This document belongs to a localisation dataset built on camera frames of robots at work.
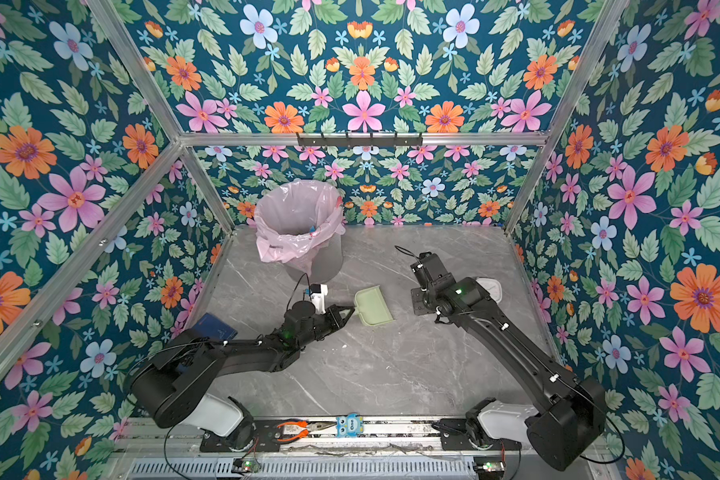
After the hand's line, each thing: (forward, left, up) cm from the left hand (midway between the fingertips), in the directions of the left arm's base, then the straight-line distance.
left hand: (359, 305), depth 83 cm
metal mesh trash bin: (+25, +12, -13) cm, 31 cm away
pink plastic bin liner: (+34, +22, +2) cm, 40 cm away
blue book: (+2, +47, -11) cm, 48 cm away
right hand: (-1, -18, +5) cm, 18 cm away
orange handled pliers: (-27, +14, -12) cm, 33 cm away
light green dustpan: (+5, -4, -11) cm, 13 cm away
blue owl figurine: (-28, +3, -11) cm, 30 cm away
